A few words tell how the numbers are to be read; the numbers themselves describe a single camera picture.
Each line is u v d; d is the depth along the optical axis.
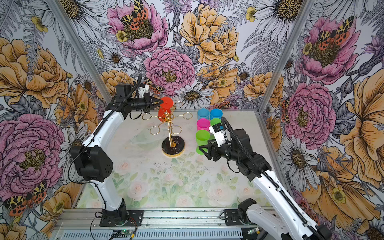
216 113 1.00
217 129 0.59
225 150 0.58
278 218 0.52
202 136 0.89
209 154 0.60
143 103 0.75
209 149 0.60
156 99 0.78
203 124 0.96
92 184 0.53
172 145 1.00
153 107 0.79
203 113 1.04
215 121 0.97
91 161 0.49
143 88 0.78
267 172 0.46
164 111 0.82
